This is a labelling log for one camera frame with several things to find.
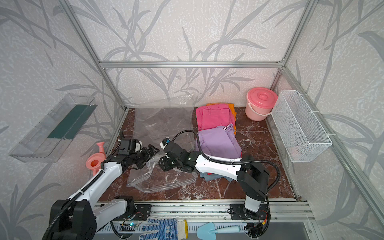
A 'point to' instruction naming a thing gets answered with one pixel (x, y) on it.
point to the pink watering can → (94, 161)
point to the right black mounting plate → (239, 212)
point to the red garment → (211, 174)
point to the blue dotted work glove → (168, 229)
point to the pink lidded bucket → (260, 102)
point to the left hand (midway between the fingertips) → (155, 154)
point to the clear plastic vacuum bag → (152, 126)
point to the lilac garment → (219, 141)
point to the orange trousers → (232, 106)
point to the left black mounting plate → (143, 212)
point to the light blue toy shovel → (206, 231)
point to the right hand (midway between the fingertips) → (160, 161)
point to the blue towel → (214, 176)
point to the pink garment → (211, 115)
